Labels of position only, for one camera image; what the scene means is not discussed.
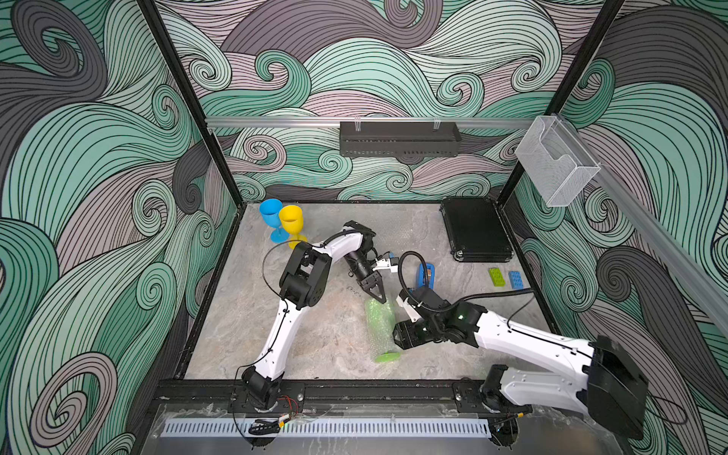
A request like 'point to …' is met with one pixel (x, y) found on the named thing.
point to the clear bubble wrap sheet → (395, 348)
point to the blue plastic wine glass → (270, 210)
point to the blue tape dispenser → (429, 275)
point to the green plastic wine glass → (381, 322)
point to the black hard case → (476, 230)
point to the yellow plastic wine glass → (292, 222)
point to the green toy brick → (497, 277)
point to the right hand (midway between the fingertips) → (397, 339)
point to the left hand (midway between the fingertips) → (380, 299)
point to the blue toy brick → (516, 280)
